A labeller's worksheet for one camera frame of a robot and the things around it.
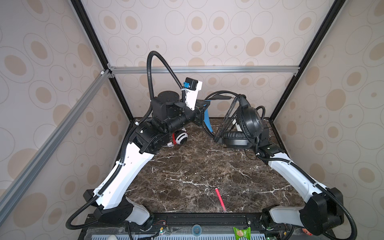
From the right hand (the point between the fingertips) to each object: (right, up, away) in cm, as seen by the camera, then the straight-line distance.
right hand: (224, 136), depth 77 cm
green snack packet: (+7, -45, -9) cm, 47 cm away
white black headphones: (-24, -1, +21) cm, 32 cm away
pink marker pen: (-1, -35, +3) cm, 35 cm away
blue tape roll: (-14, -45, -6) cm, 48 cm away
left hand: (-9, +12, -27) cm, 31 cm away
